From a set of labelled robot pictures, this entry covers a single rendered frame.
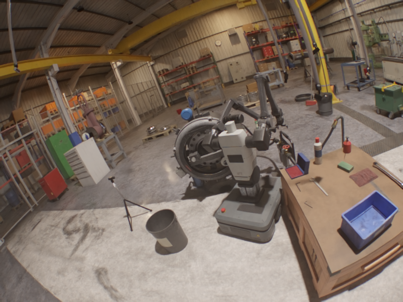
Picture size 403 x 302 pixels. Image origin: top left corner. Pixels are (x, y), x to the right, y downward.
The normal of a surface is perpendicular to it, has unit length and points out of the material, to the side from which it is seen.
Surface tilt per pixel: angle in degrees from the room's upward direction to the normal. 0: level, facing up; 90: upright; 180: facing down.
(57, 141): 90
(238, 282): 0
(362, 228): 0
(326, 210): 0
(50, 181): 90
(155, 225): 87
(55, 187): 90
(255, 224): 45
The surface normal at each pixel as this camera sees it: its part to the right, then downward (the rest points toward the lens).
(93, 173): 0.92, -0.24
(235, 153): -0.55, 0.50
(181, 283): -0.34, -0.87
